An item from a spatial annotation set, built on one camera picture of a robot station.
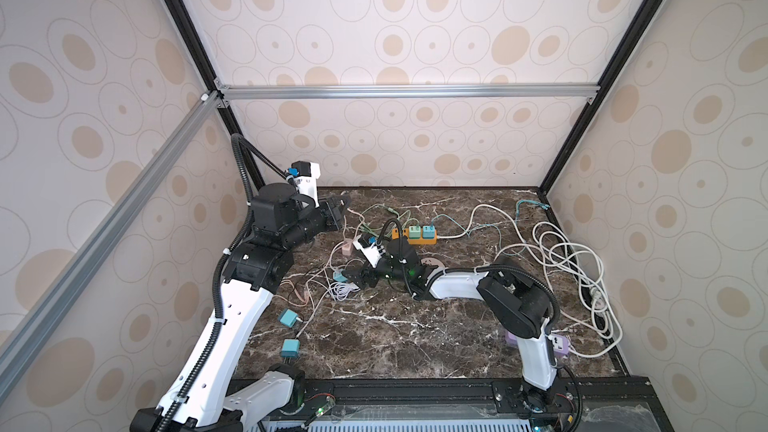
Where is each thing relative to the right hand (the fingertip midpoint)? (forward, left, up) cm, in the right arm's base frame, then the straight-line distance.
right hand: (351, 263), depth 86 cm
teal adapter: (-2, +4, -4) cm, 6 cm away
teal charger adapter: (+15, -24, -5) cm, 29 cm away
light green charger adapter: (+15, -19, -5) cm, 25 cm away
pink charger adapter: (+3, +1, +4) cm, 5 cm away
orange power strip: (+13, -20, -9) cm, 25 cm away
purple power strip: (-20, -57, -9) cm, 61 cm away
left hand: (-2, -5, +29) cm, 30 cm away
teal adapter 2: (-12, +18, -9) cm, 24 cm away
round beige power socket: (+6, -25, -9) cm, 27 cm away
